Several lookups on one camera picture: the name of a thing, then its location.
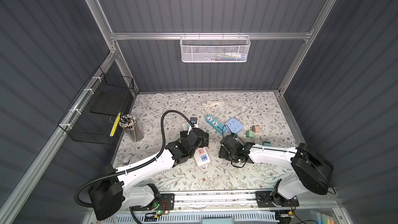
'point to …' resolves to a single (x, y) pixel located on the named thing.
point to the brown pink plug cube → (256, 128)
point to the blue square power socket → (235, 125)
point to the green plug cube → (250, 134)
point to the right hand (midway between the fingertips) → (222, 155)
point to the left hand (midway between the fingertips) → (199, 132)
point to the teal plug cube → (267, 143)
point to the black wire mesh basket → (92, 116)
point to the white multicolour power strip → (201, 156)
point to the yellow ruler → (115, 124)
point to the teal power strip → (217, 126)
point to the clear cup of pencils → (128, 122)
